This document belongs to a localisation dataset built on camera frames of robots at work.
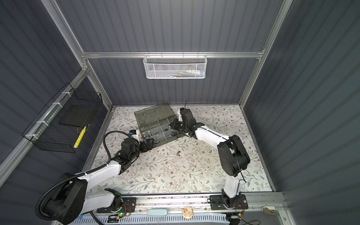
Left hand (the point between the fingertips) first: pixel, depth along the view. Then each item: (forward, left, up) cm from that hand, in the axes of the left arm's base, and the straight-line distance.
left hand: (149, 141), depth 87 cm
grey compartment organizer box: (+22, +1, -9) cm, 24 cm away
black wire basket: (-1, +43, +18) cm, 47 cm away
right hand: (+9, -13, +6) cm, 17 cm away
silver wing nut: (-4, -18, -10) cm, 20 cm away
